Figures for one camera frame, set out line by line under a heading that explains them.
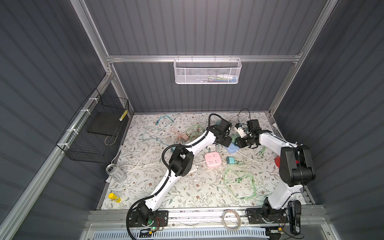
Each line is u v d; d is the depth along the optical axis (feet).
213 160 3.00
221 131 2.63
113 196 2.37
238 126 2.91
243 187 2.77
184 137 3.36
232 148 3.16
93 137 2.37
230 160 3.05
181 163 2.10
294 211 2.38
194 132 3.47
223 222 2.37
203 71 4.05
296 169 1.62
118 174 2.59
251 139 2.39
